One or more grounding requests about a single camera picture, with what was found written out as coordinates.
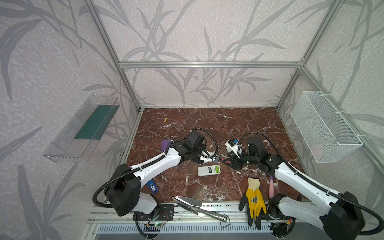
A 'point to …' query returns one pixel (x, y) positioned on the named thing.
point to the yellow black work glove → (254, 201)
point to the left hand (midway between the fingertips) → (208, 146)
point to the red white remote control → (209, 170)
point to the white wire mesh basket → (327, 135)
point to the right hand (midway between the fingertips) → (225, 153)
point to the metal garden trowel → (196, 207)
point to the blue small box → (152, 186)
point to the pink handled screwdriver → (223, 159)
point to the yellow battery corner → (165, 119)
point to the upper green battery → (217, 168)
